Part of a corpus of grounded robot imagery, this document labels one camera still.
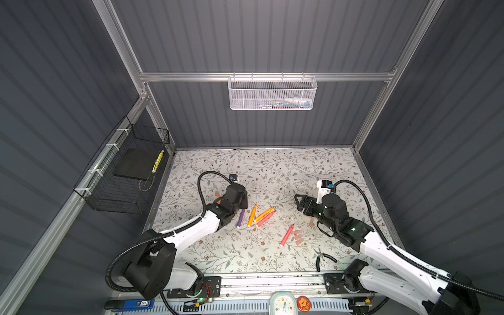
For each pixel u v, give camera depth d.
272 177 1.08
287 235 0.86
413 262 0.45
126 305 0.72
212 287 0.72
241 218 0.91
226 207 0.65
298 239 0.85
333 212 0.59
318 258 0.80
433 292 0.41
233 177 0.77
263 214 0.92
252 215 0.92
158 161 0.78
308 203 0.68
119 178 0.72
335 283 0.73
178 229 0.48
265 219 0.91
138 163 0.75
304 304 0.69
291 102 0.91
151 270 0.42
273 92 1.24
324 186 0.69
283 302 0.68
